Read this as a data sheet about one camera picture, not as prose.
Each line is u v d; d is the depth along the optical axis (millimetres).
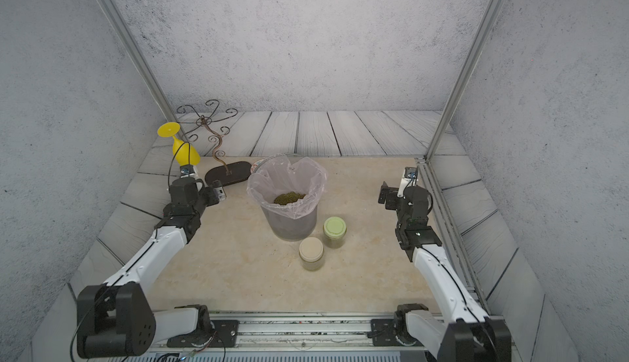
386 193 731
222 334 726
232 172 1138
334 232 847
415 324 609
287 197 981
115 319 403
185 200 631
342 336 741
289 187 955
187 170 726
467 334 387
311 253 790
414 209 582
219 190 790
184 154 867
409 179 673
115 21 773
